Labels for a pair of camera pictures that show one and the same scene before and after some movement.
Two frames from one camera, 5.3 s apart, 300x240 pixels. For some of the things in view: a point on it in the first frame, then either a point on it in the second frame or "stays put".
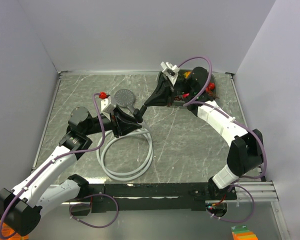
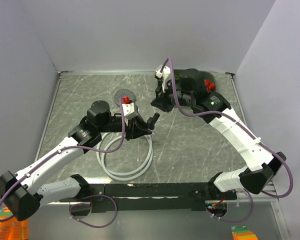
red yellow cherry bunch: x=211 y=86 stays put
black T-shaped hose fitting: x=138 y=114 -> x=151 y=121
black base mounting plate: x=168 y=196 stays put
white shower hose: x=101 y=157 stays put
